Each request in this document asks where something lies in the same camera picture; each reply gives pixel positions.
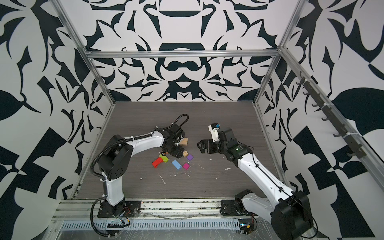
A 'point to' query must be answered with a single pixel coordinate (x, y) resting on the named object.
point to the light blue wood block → (176, 164)
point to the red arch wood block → (157, 162)
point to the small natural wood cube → (185, 153)
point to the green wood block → (164, 158)
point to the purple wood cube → (189, 157)
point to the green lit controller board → (246, 226)
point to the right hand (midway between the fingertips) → (204, 143)
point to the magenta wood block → (186, 166)
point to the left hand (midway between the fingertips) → (178, 150)
